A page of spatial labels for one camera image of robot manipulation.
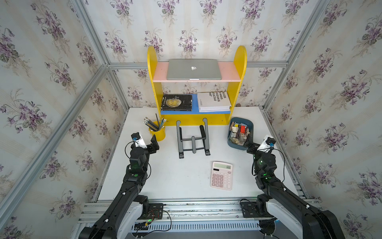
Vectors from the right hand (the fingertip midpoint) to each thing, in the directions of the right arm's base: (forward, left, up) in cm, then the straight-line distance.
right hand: (258, 137), depth 80 cm
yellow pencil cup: (+9, +58, -12) cm, 59 cm away
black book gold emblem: (+30, +48, -3) cm, 56 cm away
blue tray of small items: (+18, +3, -16) cm, 24 cm away
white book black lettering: (+29, +22, -1) cm, 37 cm away
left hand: (-2, +59, +1) cm, 59 cm away
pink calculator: (-16, +19, -17) cm, 30 cm away
